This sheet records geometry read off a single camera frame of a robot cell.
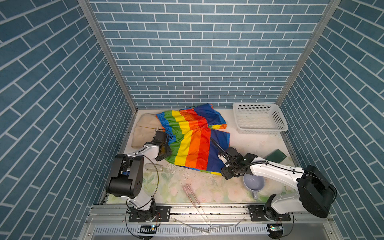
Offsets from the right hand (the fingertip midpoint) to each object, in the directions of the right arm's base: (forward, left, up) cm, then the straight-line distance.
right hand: (224, 169), depth 86 cm
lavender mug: (-5, -17, -4) cm, 19 cm away
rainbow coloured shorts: (+15, +19, 0) cm, 24 cm away
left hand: (+10, +35, -2) cm, 37 cm away
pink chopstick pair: (-12, +22, 0) cm, 25 cm away
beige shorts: (+27, +55, +3) cm, 61 cm away
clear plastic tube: (-2, +43, +1) cm, 43 cm away
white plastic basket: (+45, -29, -3) cm, 54 cm away
